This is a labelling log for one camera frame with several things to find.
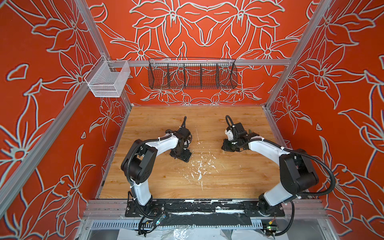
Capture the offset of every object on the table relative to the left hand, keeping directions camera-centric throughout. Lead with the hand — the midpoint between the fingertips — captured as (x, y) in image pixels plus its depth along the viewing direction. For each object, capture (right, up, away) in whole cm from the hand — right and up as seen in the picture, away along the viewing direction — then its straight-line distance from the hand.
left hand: (183, 156), depth 91 cm
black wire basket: (-7, +55, +9) cm, 56 cm away
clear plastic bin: (-49, +50, +2) cm, 70 cm away
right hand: (+23, +7, -1) cm, 24 cm away
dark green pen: (+47, +15, +12) cm, 50 cm away
